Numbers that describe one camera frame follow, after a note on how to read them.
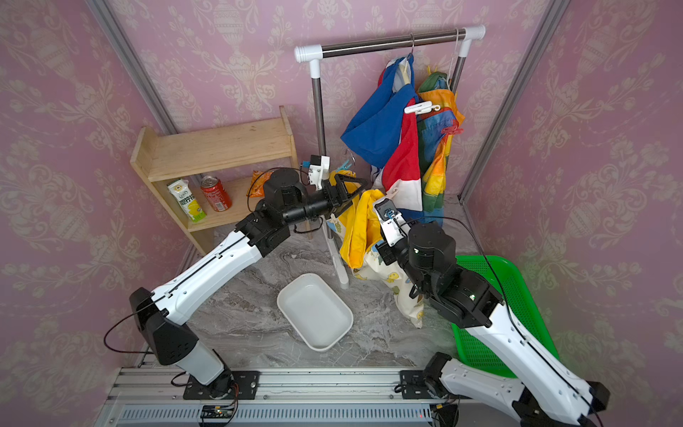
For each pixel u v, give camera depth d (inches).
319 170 23.9
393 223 18.6
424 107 22.6
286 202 19.9
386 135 25.5
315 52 20.5
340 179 21.9
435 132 26.0
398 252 20.7
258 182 35.9
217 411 28.3
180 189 30.0
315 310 35.2
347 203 21.5
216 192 32.0
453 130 24.9
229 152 29.2
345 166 28.3
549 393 14.6
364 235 24.7
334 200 21.8
